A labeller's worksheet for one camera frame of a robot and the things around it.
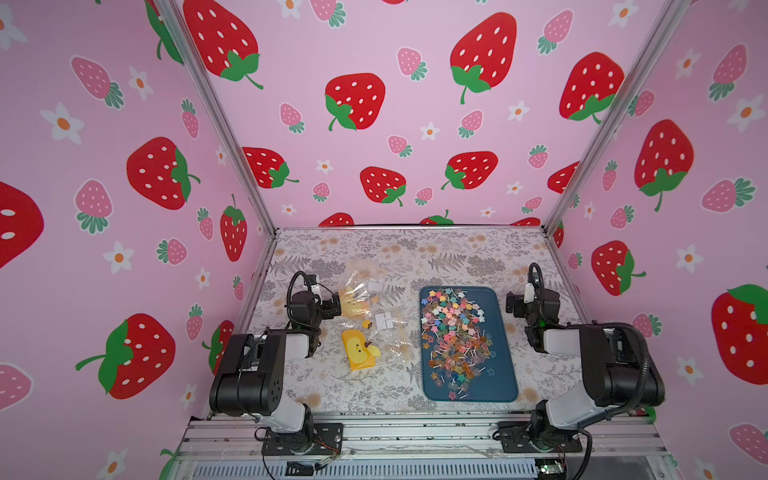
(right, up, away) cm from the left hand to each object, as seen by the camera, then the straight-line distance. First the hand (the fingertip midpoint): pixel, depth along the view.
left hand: (324, 294), depth 95 cm
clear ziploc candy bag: (+11, -1, +6) cm, 12 cm away
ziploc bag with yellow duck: (+17, -14, -3) cm, 22 cm away
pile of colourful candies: (+41, -12, -5) cm, 43 cm away
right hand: (+65, +1, -1) cm, 65 cm away
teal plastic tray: (+52, -24, -12) cm, 59 cm away
